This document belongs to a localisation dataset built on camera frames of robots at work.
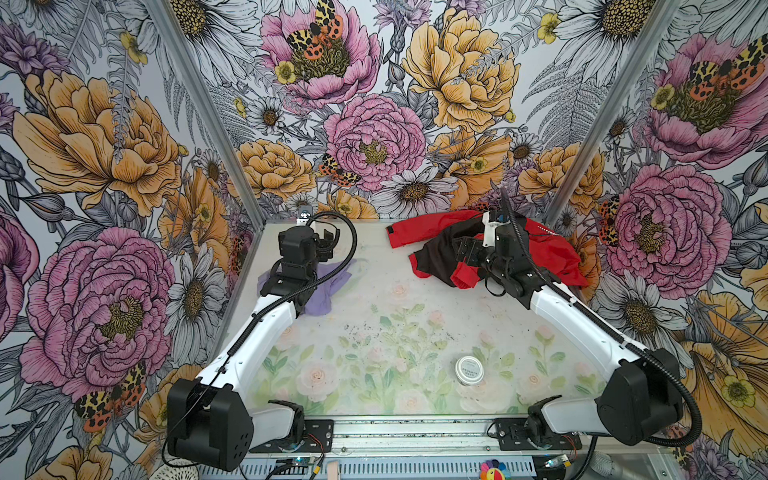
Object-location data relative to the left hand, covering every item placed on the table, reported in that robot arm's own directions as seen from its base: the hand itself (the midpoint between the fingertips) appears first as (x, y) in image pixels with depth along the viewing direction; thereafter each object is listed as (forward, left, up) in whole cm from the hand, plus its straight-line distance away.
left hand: (308, 239), depth 81 cm
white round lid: (-28, -42, -20) cm, 54 cm away
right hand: (-2, -42, -4) cm, 42 cm away
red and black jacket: (+26, -39, -27) cm, 54 cm away
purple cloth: (-5, 0, -23) cm, 24 cm away
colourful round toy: (-49, -45, -25) cm, 70 cm away
